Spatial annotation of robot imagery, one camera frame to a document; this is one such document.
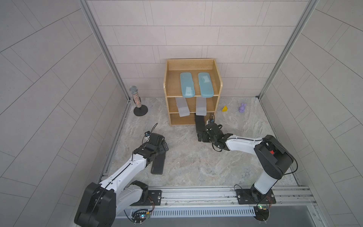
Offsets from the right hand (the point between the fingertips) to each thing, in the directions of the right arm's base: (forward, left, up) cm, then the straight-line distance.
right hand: (202, 134), depth 94 cm
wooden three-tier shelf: (+16, +17, +29) cm, 37 cm away
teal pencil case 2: (+16, +8, +31) cm, 35 cm away
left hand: (-7, +26, +2) cm, 27 cm away
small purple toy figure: (+19, -33, +1) cm, 38 cm away
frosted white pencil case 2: (+11, 0, +16) cm, 19 cm away
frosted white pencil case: (+12, +12, +16) cm, 23 cm away
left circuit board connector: (-42, +34, +1) cm, 54 cm away
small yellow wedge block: (+21, -20, -1) cm, 29 cm away
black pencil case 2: (-18, +28, +1) cm, 33 cm away
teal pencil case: (+15, -3, +30) cm, 33 cm away
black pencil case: (+6, +1, +5) cm, 7 cm away
